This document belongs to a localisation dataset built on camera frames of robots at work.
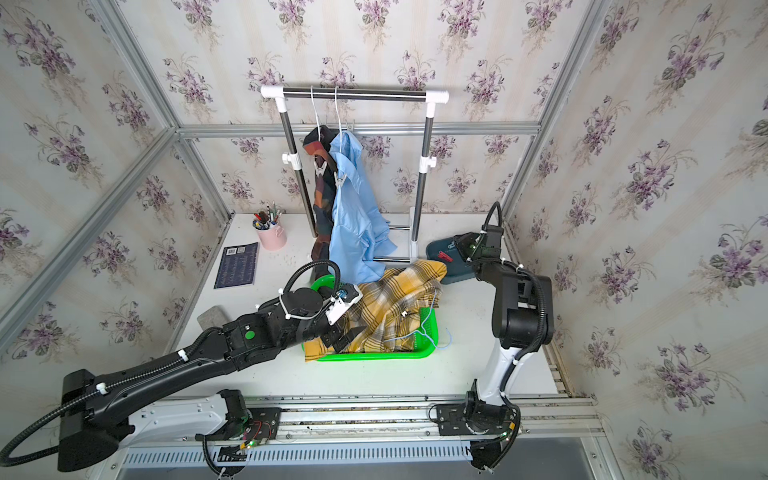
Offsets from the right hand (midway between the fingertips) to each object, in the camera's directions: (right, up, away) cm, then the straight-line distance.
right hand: (461, 238), depth 99 cm
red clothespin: (-5, -6, +6) cm, 10 cm away
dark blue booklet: (-78, -10, +5) cm, 79 cm away
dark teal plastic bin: (-2, -5, +4) cm, 7 cm away
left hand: (-33, -18, -29) cm, 47 cm away
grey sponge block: (-78, -24, -11) cm, 82 cm away
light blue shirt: (-33, 0, -17) cm, 37 cm away
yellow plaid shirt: (-23, -19, -17) cm, 34 cm away
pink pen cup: (-66, +1, +5) cm, 67 cm away
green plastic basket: (-14, -24, -17) cm, 32 cm away
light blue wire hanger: (-15, -25, -19) cm, 35 cm away
